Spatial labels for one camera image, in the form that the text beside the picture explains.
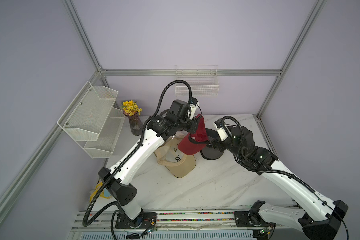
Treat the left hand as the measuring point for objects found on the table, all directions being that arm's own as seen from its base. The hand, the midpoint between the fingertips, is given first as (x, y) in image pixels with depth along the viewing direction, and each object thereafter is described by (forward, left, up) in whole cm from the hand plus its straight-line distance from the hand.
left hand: (195, 124), depth 71 cm
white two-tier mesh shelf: (+6, +55, -3) cm, 55 cm away
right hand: (-3, -11, -4) cm, 12 cm away
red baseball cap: (-2, 0, -13) cm, 13 cm away
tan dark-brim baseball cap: (-1, +15, -28) cm, 32 cm away
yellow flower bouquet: (+21, +39, -8) cm, 45 cm away
